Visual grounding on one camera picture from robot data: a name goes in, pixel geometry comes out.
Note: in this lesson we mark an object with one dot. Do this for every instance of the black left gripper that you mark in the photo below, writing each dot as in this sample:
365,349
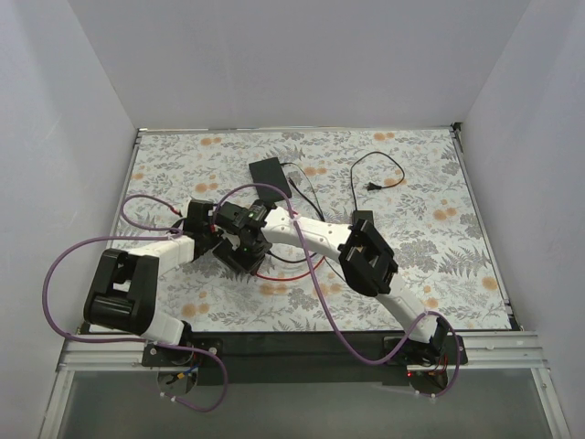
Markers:
201,216

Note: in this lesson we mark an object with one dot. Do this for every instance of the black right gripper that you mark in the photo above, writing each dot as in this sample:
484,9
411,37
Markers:
237,262

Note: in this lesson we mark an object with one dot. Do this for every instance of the black network switch with ports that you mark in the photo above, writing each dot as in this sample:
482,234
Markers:
223,252

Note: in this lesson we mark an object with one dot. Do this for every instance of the black rectangular box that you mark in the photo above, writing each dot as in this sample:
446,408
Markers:
269,172

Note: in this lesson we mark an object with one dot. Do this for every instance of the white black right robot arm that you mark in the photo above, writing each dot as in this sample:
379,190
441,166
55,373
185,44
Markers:
367,262

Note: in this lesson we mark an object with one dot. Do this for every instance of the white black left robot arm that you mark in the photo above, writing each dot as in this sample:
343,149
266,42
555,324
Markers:
123,292

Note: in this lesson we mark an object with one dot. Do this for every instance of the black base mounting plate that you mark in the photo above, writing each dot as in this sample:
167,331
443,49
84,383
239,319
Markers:
297,357

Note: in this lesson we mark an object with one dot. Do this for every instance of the black power adapter brick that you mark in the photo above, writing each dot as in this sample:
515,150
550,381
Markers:
360,214

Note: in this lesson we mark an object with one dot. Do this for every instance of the floral patterned table mat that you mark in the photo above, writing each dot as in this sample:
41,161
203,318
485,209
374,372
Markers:
412,180

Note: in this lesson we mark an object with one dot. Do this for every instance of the aluminium frame rail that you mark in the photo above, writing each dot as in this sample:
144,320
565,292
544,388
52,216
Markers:
484,350

